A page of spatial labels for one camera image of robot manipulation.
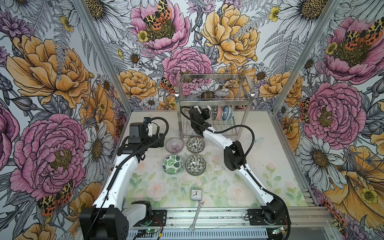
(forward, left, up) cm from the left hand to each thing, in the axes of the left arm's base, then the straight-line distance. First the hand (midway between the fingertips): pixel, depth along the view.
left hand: (155, 141), depth 81 cm
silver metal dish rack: (+47, -48, -8) cm, 68 cm away
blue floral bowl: (+28, -44, -7) cm, 53 cm away
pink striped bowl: (+8, -8, -17) cm, 20 cm away
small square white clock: (-22, -22, -16) cm, 35 cm away
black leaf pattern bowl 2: (-7, -22, -16) cm, 28 cm away
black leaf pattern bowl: (+8, -22, -17) cm, 29 cm away
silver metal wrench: (-36, -20, -19) cm, 46 cm away
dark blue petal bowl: (+35, -36, -14) cm, 52 cm away
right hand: (+29, -30, -7) cm, 43 cm away
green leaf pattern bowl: (-5, -8, -18) cm, 20 cm away
